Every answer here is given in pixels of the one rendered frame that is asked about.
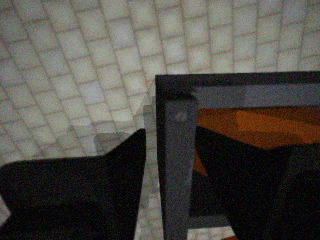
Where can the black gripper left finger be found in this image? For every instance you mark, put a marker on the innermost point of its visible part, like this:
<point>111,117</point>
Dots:
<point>114,180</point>

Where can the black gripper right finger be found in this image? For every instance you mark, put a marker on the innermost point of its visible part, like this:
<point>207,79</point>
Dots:
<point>251,183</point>

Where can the orange l-shaped part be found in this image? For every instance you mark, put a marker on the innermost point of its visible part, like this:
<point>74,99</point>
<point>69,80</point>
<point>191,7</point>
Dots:
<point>264,127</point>

